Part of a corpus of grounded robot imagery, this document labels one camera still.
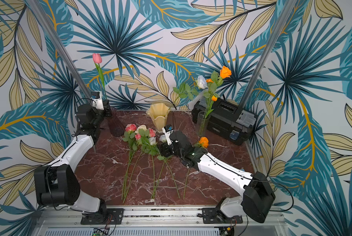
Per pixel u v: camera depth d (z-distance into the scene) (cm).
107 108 72
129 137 102
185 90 80
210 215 73
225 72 77
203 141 97
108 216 72
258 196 40
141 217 75
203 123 98
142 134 99
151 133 100
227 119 93
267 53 84
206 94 86
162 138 98
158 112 97
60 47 82
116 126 96
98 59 66
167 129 66
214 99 86
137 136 99
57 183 43
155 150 94
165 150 68
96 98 68
